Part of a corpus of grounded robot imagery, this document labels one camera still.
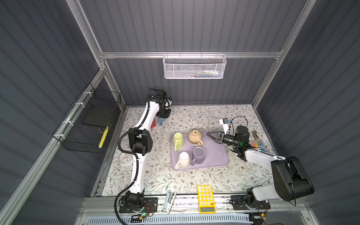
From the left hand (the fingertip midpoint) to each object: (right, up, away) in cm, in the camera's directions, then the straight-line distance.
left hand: (165, 115), depth 99 cm
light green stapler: (+5, -45, -25) cm, 52 cm away
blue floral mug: (-3, -5, -4) cm, 7 cm away
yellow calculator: (+25, -46, -25) cm, 57 cm away
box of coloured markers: (+65, -20, -3) cm, 68 cm away
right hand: (+28, -12, -17) cm, 35 cm away
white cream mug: (+13, -28, -18) cm, 35 cm away
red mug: (-10, -7, +7) cm, 14 cm away
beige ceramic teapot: (+20, -14, -7) cm, 26 cm away
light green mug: (+9, -17, -9) cm, 21 cm away
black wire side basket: (-39, -6, -26) cm, 48 cm away
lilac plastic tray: (+34, -25, -7) cm, 43 cm away
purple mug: (+22, -25, -16) cm, 36 cm away
